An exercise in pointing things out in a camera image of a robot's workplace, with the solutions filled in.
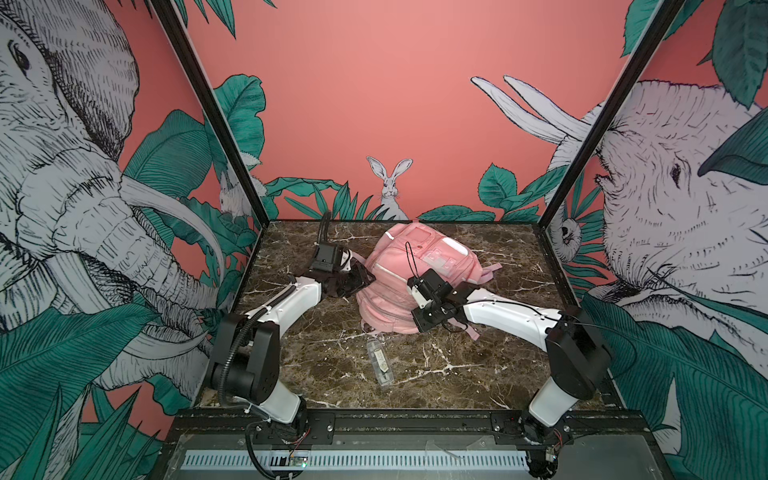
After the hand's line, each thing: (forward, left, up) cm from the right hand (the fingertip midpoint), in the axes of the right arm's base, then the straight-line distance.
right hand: (414, 317), depth 86 cm
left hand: (+10, +12, +6) cm, 17 cm away
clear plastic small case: (-11, +10, -6) cm, 16 cm away
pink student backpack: (+25, +1, +1) cm, 25 cm away
